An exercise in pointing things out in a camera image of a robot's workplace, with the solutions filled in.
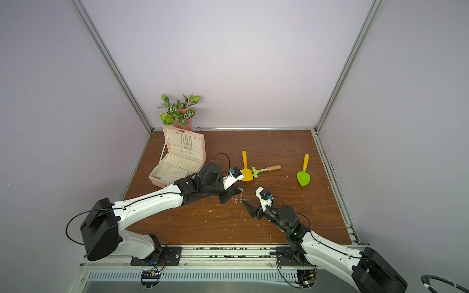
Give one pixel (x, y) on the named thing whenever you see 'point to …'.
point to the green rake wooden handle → (255, 172)
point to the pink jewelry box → (184, 155)
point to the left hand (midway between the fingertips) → (241, 191)
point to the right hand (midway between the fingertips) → (251, 192)
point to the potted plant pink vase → (179, 115)
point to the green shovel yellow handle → (303, 177)
